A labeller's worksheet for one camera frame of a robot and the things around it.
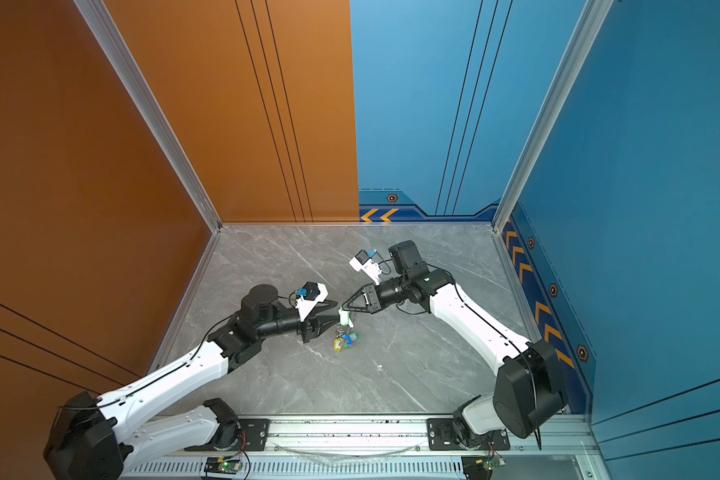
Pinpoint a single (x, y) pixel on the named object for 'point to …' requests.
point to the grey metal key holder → (341, 332)
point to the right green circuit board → (490, 463)
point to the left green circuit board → (219, 465)
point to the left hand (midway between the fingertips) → (338, 308)
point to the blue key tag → (347, 337)
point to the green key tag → (344, 316)
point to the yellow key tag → (336, 345)
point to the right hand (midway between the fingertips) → (345, 308)
